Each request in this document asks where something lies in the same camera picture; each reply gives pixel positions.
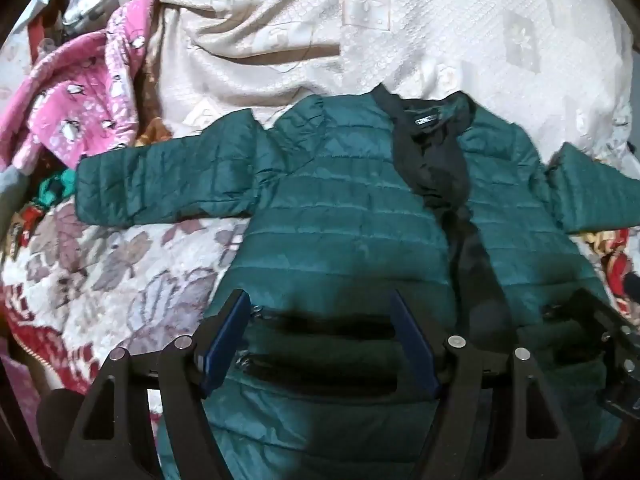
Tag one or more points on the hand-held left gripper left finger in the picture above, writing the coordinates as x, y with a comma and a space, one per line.
225, 345

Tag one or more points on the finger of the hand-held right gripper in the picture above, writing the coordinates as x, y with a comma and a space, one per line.
592, 310

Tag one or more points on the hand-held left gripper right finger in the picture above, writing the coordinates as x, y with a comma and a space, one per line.
412, 340

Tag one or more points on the dark green puffer jacket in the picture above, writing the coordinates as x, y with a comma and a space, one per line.
345, 220

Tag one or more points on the white floral leaf blanket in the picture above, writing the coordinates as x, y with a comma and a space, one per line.
115, 270

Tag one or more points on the teal green cloth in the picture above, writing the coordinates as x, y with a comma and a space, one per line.
57, 187

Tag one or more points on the pink penguin print garment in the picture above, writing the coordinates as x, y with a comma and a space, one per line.
82, 95

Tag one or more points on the cream embossed bedspread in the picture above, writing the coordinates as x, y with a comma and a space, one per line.
380, 25

